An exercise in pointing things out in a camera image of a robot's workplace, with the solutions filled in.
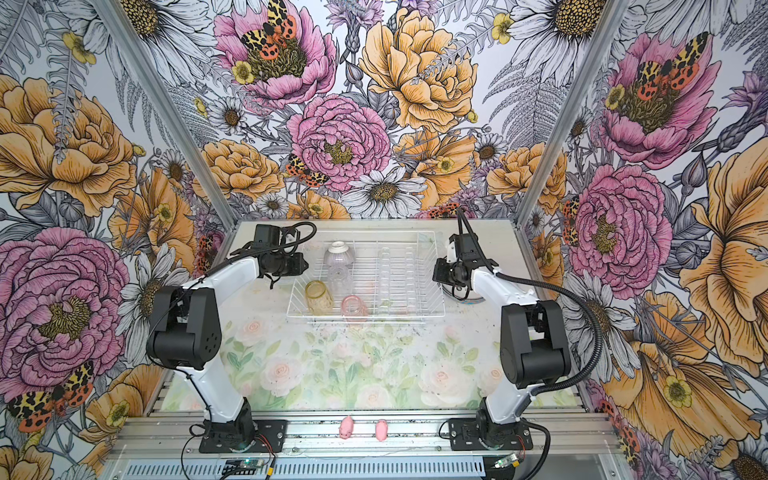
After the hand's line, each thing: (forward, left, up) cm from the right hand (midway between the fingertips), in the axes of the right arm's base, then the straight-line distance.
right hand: (435, 279), depth 94 cm
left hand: (+5, +41, 0) cm, 41 cm away
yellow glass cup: (-6, +35, +1) cm, 35 cm away
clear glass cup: (+6, +31, -6) cm, 32 cm away
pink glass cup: (-6, +25, -6) cm, 27 cm away
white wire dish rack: (+8, +22, -9) cm, 25 cm away
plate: (-10, -5, +8) cm, 14 cm away
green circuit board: (-45, +49, -9) cm, 67 cm away
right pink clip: (-39, +17, -8) cm, 43 cm away
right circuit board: (-45, -12, -10) cm, 48 cm away
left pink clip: (-38, +26, -9) cm, 47 cm away
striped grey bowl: (+13, +31, -1) cm, 33 cm away
